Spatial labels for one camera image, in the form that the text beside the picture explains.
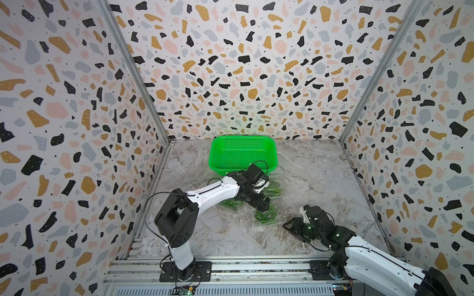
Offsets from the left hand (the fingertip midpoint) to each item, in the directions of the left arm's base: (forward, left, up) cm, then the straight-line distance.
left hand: (264, 203), depth 84 cm
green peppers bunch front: (-4, -2, -7) cm, 8 cm away
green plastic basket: (+39, +19, -10) cm, 45 cm away
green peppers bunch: (+3, +15, -6) cm, 16 cm away
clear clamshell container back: (+10, -6, -6) cm, 13 cm away
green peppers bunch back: (+10, -6, -6) cm, 13 cm away
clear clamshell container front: (-4, -8, -7) cm, 12 cm away
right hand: (-10, -9, -4) cm, 14 cm away
